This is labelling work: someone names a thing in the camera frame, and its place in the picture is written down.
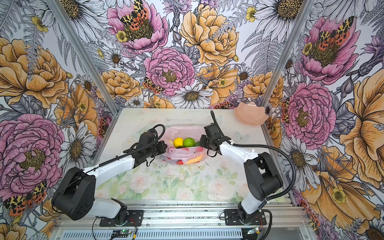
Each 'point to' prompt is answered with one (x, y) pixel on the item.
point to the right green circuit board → (252, 231)
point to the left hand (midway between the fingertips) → (166, 149)
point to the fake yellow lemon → (178, 141)
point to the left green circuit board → (121, 233)
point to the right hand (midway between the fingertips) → (202, 145)
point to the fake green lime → (189, 142)
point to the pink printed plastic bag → (183, 156)
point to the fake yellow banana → (195, 159)
